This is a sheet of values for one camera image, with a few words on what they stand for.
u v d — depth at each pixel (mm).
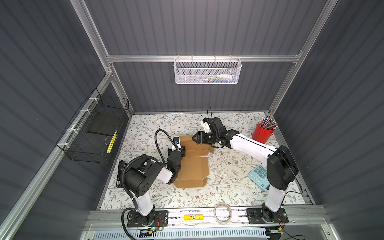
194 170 891
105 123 755
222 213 766
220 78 914
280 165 487
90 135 721
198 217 731
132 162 486
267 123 963
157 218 724
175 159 706
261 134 962
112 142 708
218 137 678
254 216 722
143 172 514
